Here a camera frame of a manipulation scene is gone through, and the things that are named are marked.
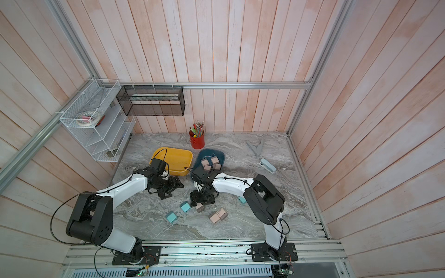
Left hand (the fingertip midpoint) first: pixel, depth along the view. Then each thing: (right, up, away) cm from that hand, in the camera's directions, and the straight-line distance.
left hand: (178, 191), depth 89 cm
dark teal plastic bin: (+12, +20, +17) cm, 29 cm away
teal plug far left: (-2, -11, -7) cm, 13 cm away
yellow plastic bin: (-4, +15, +18) cm, 23 cm away
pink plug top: (+20, +12, +11) cm, 26 cm away
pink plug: (+12, -7, -4) cm, 14 cm away
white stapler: (+48, +13, +12) cm, 52 cm away
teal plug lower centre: (+4, -7, -3) cm, 9 cm away
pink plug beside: (+18, +15, +15) cm, 28 cm away
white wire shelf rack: (-34, +31, -9) cm, 47 cm away
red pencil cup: (+7, +30, +15) cm, 34 cm away
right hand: (+10, -6, -2) cm, 12 cm away
